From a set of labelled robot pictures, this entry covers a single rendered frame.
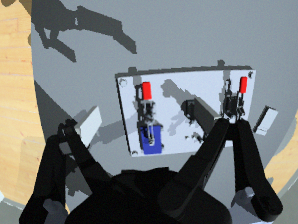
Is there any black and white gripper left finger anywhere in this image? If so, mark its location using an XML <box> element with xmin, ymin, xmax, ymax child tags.
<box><xmin>19</xmin><ymin>106</ymin><xmax>130</xmax><ymax>224</ymax></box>

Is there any blue rectangular block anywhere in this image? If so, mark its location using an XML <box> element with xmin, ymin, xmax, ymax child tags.
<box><xmin>140</xmin><ymin>124</ymin><xmax>162</xmax><ymax>155</ymax></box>

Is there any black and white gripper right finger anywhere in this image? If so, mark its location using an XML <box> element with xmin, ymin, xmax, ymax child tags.
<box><xmin>157</xmin><ymin>97</ymin><xmax>283</xmax><ymax>224</ymax></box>

